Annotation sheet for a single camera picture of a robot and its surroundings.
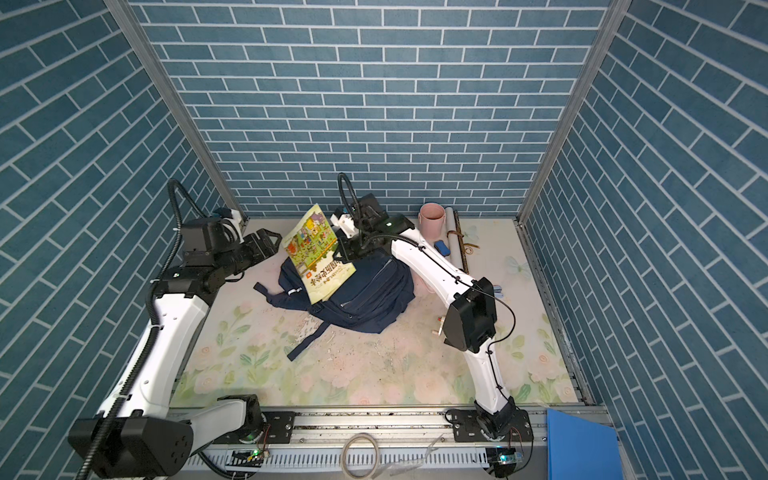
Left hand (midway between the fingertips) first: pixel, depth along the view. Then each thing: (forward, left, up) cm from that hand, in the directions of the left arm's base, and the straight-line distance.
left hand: (278, 237), depth 75 cm
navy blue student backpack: (-2, -26, -21) cm, 33 cm away
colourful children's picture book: (+4, -7, -9) cm, 12 cm away
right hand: (+2, -15, -7) cm, 17 cm away
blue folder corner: (-44, -75, -30) cm, 92 cm away
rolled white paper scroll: (+23, -52, -26) cm, 63 cm away
